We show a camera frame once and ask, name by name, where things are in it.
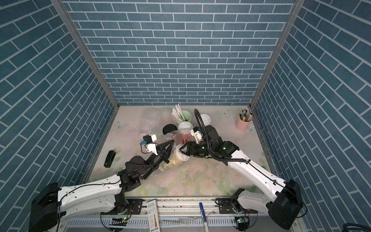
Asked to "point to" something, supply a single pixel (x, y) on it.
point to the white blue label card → (153, 216)
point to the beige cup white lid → (178, 157)
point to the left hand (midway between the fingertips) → (178, 144)
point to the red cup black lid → (169, 130)
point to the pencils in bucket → (244, 116)
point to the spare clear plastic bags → (153, 119)
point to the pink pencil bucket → (242, 125)
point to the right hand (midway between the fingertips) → (184, 152)
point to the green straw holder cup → (187, 117)
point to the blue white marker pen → (206, 229)
